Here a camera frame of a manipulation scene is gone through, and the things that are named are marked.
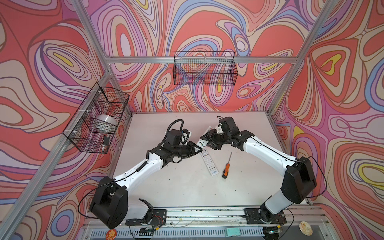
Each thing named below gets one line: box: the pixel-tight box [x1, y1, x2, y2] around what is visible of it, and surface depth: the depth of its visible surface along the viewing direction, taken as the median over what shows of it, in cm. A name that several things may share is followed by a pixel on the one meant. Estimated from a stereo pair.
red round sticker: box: [105, 228, 118, 240], surface depth 70 cm
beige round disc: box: [299, 221, 313, 236], surface depth 72 cm
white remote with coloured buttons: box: [199, 149, 219, 176], surface depth 92 cm
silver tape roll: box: [92, 114, 118, 133], surface depth 74 cm
